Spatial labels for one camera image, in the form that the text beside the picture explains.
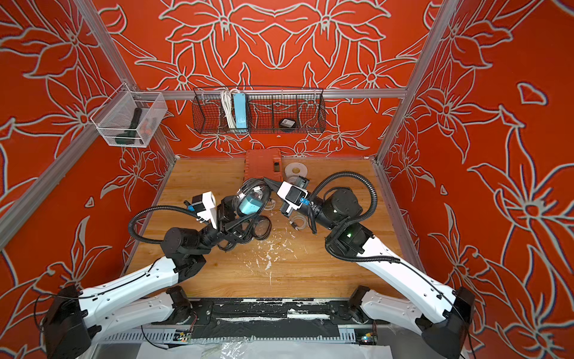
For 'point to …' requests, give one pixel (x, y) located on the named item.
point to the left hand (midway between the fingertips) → (252, 206)
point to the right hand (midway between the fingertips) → (262, 177)
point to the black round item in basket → (288, 123)
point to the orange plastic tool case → (263, 163)
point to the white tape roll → (294, 170)
